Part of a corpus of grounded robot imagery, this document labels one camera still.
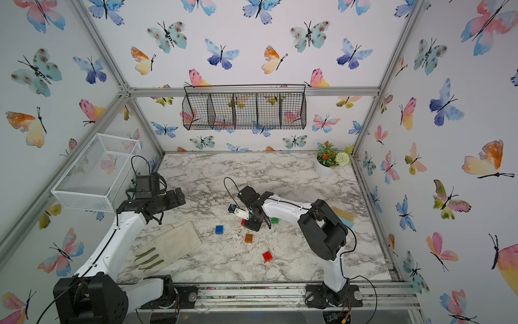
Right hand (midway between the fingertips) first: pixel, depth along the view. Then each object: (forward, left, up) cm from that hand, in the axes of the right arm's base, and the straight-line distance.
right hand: (253, 220), depth 91 cm
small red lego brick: (-14, -7, -1) cm, 16 cm away
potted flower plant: (+28, -34, +11) cm, 46 cm away
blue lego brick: (-4, +15, -1) cm, 15 cm away
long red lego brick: (-1, +5, 0) cm, 5 cm away
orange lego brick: (-8, +1, -1) cm, 8 cm away
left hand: (+3, +32, +13) cm, 35 cm away
